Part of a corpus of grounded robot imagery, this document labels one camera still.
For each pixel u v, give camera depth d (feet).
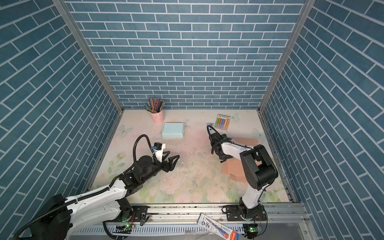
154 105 3.55
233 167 3.00
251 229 2.31
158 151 2.23
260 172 1.57
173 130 3.45
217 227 2.27
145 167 1.96
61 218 1.31
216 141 2.53
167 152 2.63
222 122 3.66
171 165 2.33
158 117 3.53
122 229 2.36
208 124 3.66
